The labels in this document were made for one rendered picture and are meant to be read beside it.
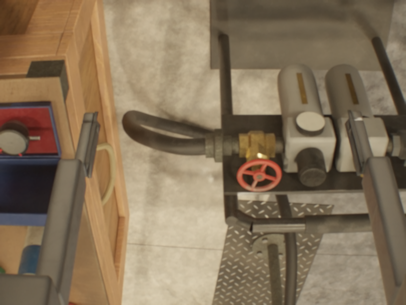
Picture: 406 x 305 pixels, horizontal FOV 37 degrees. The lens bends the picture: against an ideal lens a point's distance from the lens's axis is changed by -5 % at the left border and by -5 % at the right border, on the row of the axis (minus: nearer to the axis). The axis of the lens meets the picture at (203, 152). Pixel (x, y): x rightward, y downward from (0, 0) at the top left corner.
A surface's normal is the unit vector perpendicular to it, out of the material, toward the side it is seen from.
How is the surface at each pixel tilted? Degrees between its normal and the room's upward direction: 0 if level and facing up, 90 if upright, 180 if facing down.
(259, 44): 0
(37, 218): 11
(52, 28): 90
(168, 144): 53
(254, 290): 0
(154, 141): 57
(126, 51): 0
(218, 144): 45
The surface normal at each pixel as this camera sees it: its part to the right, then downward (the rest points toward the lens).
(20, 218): 0.00, 0.81
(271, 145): -0.01, -0.29
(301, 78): -0.01, -0.73
